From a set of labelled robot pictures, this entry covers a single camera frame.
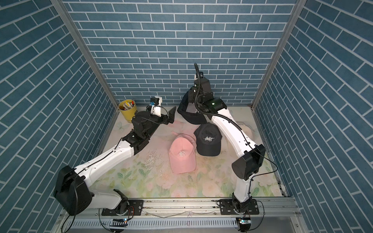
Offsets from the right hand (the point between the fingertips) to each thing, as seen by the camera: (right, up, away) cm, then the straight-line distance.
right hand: (194, 90), depth 77 cm
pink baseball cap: (-8, -37, +10) cm, 39 cm away
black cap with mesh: (+9, -28, +19) cm, 35 cm away
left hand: (-11, -8, -4) cm, 15 cm away
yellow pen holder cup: (-49, -8, +27) cm, 56 cm away
